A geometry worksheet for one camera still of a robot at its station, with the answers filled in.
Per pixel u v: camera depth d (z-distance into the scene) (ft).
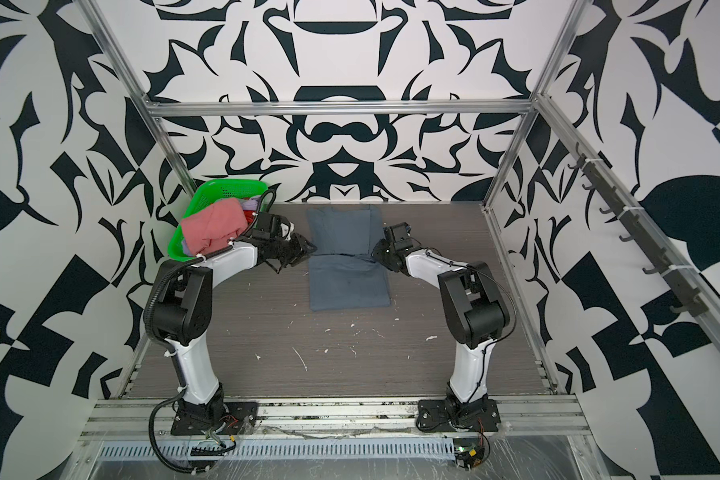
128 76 2.73
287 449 2.34
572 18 2.42
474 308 1.68
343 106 2.94
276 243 2.78
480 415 2.25
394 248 2.54
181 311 1.68
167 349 1.76
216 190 3.80
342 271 3.25
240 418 2.44
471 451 2.34
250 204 3.44
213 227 3.19
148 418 2.21
